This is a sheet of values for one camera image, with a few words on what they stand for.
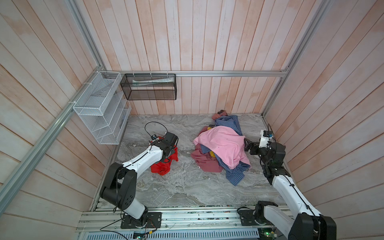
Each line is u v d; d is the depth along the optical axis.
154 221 0.73
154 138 0.80
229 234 0.70
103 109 0.67
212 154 0.88
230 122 0.98
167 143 0.70
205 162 0.89
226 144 0.86
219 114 1.19
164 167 0.87
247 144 0.76
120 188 0.44
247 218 0.73
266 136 0.69
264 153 0.69
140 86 1.01
